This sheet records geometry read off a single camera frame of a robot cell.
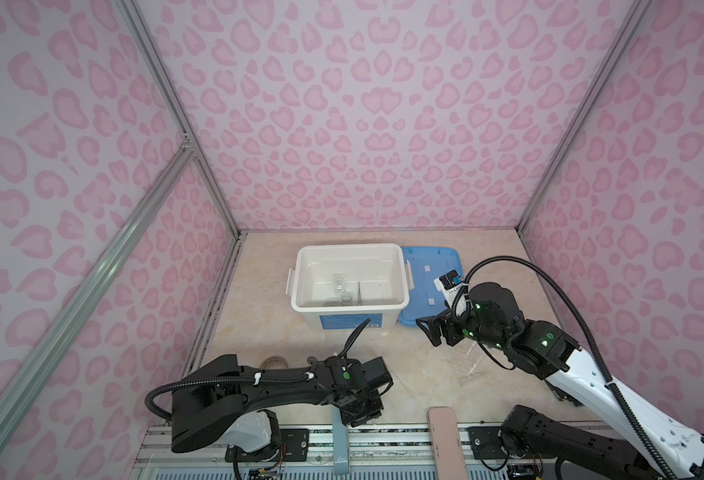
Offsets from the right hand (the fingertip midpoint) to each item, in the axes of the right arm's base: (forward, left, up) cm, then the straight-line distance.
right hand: (432, 312), depth 69 cm
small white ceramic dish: (+17, +22, -23) cm, 36 cm away
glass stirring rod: (-9, +5, -25) cm, 27 cm away
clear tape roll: (-4, +42, -24) cm, 49 cm away
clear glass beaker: (+21, +25, -19) cm, 38 cm away
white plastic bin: (+24, +10, -23) cm, 35 cm away
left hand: (-18, +11, -21) cm, 30 cm away
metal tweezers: (+16, +18, -24) cm, 34 cm away
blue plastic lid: (+33, -7, -25) cm, 42 cm away
